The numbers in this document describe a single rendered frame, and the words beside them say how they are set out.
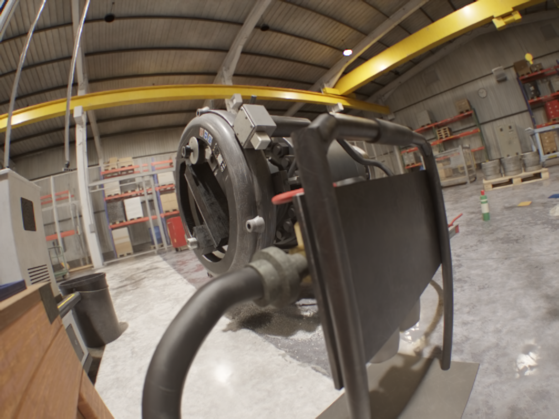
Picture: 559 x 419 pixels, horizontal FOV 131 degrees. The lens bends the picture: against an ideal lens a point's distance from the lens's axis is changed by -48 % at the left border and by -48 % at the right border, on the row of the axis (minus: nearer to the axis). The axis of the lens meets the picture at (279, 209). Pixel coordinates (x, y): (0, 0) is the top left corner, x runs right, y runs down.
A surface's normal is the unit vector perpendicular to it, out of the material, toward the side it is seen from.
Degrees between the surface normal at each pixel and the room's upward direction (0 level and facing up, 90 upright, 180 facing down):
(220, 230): 61
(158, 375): 53
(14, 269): 90
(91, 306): 93
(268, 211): 107
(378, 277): 90
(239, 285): 75
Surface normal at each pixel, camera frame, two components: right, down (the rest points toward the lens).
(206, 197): 0.43, -0.59
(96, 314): 0.80, -0.13
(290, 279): 0.57, -0.29
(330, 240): -0.10, 0.03
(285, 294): -0.57, 0.26
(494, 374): -0.23, -0.97
